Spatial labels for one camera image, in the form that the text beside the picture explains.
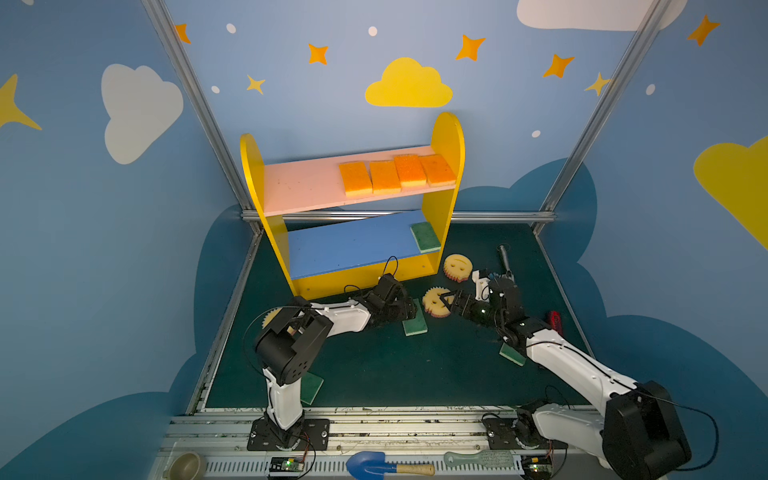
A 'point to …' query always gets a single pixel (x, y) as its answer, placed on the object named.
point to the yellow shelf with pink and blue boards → (327, 241)
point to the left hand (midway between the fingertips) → (409, 308)
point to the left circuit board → (286, 464)
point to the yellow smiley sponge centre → (433, 303)
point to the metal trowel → (508, 272)
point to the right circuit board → (536, 467)
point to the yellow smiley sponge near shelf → (458, 267)
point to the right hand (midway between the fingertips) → (452, 297)
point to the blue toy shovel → (368, 465)
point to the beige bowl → (188, 466)
